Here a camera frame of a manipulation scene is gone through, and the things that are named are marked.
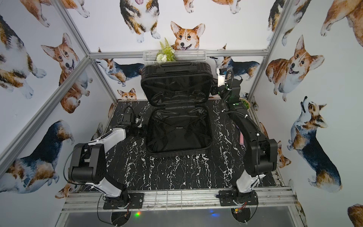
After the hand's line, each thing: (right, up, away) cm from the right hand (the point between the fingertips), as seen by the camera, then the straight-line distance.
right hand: (209, 76), depth 78 cm
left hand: (-35, -31, +15) cm, 49 cm away
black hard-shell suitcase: (-19, -26, +30) cm, 44 cm away
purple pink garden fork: (+24, -38, +17) cm, 48 cm away
